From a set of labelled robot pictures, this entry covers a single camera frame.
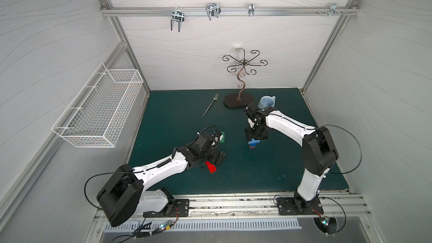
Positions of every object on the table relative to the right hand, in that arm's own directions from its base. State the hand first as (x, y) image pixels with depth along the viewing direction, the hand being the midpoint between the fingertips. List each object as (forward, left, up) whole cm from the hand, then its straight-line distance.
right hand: (252, 138), depth 90 cm
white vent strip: (-40, +39, -3) cm, 56 cm away
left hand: (-10, +17, +1) cm, 20 cm away
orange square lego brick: (-2, -1, -6) cm, 6 cm away
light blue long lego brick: (-3, 0, +1) cm, 3 cm away
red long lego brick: (-16, +21, -4) cm, 27 cm away
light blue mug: (+28, -11, -1) cm, 30 cm away
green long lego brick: (0, +16, -5) cm, 17 cm away
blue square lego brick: (-3, 0, -1) cm, 4 cm away
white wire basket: (-6, +68, +26) cm, 73 cm away
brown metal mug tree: (+32, +9, -5) cm, 34 cm away
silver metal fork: (+32, +23, -5) cm, 40 cm away
